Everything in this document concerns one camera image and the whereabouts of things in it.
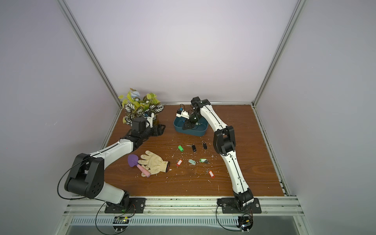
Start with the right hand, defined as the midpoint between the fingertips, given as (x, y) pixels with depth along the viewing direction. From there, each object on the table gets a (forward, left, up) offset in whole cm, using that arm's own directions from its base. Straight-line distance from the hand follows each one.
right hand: (185, 124), depth 97 cm
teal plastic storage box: (-4, -9, -1) cm, 10 cm away
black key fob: (-14, -6, -9) cm, 17 cm away
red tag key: (-24, +3, -8) cm, 25 cm away
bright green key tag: (-13, +3, -8) cm, 16 cm away
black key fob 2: (-10, -13, -10) cm, 19 cm away
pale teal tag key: (-23, -5, -9) cm, 25 cm away
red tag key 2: (-29, -16, -8) cm, 35 cm away
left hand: (-5, +14, +6) cm, 16 cm away
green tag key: (-22, -13, -9) cm, 27 cm away
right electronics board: (-52, -32, -10) cm, 62 cm away
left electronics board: (-55, +30, -12) cm, 63 cm away
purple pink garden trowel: (-24, +31, -6) cm, 40 cm away
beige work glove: (-25, +19, -8) cm, 32 cm away
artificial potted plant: (+1, +29, +16) cm, 33 cm away
